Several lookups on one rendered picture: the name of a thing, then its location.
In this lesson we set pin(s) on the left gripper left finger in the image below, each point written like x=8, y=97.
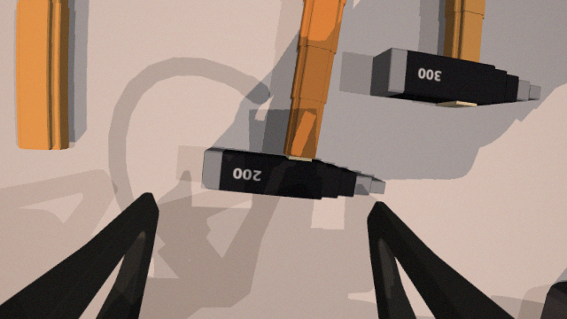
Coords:
x=65, y=291

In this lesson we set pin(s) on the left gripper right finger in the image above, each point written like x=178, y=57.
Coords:
x=446, y=293

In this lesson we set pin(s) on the black hammer with wooden handle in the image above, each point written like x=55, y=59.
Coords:
x=450, y=82

